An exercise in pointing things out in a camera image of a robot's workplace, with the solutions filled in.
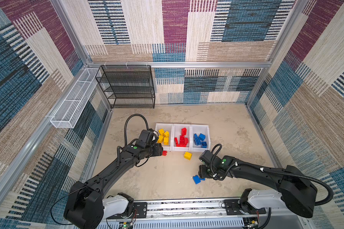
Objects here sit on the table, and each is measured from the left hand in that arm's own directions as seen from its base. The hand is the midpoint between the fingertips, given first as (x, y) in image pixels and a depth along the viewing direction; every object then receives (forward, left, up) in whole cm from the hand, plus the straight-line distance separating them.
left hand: (160, 149), depth 84 cm
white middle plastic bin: (+17, -10, -9) cm, 22 cm away
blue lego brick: (+13, -27, -8) cm, 31 cm away
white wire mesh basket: (+24, +60, +7) cm, 65 cm away
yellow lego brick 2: (+11, +1, -7) cm, 13 cm away
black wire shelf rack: (+50, +27, +7) cm, 57 cm away
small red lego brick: (+3, -2, -10) cm, 11 cm away
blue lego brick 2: (+6, -28, -7) cm, 29 cm away
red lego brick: (+11, -14, -8) cm, 19 cm away
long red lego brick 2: (+7, -13, -7) cm, 16 cm away
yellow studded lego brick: (+15, -3, -7) cm, 16 cm away
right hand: (-12, -26, -10) cm, 30 cm away
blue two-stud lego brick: (+9, -24, -8) cm, 27 cm away
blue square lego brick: (+13, -23, -7) cm, 27 cm away
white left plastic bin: (+18, -4, -2) cm, 18 cm away
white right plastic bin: (+17, -25, -5) cm, 31 cm away
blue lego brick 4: (-14, -24, -9) cm, 29 cm away
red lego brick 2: (+10, -10, -8) cm, 16 cm away
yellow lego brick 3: (0, -17, -9) cm, 19 cm away
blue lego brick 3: (-15, -21, -11) cm, 28 cm away
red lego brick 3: (+10, -16, -8) cm, 21 cm away
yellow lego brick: (+17, 0, -7) cm, 18 cm away
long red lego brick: (+16, -15, -6) cm, 23 cm away
